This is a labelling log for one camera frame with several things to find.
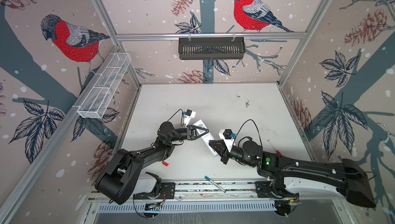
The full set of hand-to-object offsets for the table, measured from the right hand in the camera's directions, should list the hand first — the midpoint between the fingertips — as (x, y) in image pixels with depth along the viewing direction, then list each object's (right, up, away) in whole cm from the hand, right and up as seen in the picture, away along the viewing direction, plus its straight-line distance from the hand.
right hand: (208, 145), depth 68 cm
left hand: (-1, +4, 0) cm, 4 cm away
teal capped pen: (+1, -21, +8) cm, 22 cm away
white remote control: (-1, +3, +2) cm, 4 cm away
